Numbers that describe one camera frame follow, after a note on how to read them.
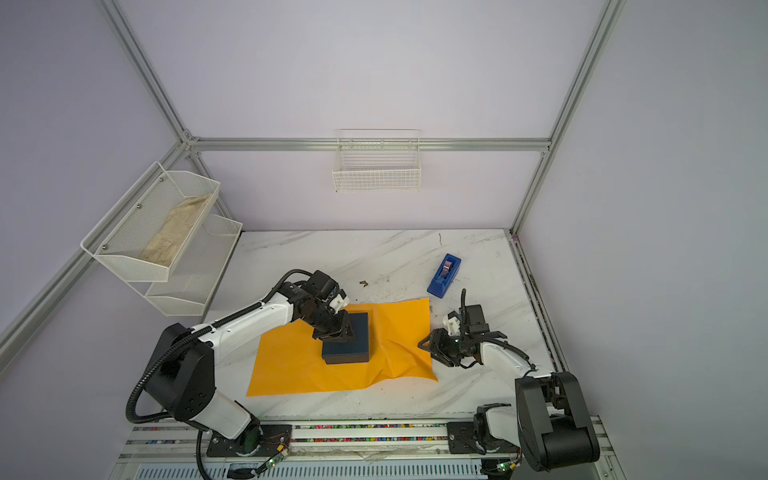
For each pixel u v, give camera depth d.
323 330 0.73
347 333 0.77
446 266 1.01
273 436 0.74
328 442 0.75
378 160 0.95
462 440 0.73
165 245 0.76
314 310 0.66
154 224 0.80
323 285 0.71
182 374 0.44
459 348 0.76
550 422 0.42
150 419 0.44
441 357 0.78
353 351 0.82
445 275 1.01
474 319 0.72
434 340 0.79
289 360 0.86
